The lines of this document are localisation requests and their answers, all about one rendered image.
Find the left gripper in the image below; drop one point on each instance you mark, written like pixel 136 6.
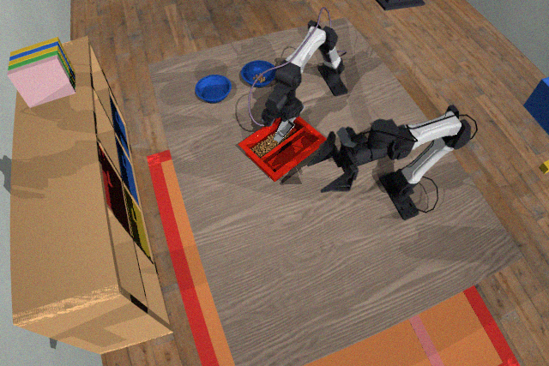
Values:
pixel 349 165

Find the blue bowl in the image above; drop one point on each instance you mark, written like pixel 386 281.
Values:
pixel 213 88
pixel 254 68

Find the red divided box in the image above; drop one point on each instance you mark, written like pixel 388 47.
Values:
pixel 280 160

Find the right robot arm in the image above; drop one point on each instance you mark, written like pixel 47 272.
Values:
pixel 289 76

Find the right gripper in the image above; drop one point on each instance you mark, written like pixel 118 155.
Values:
pixel 290 108

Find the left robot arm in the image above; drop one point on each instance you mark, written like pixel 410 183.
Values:
pixel 404 180

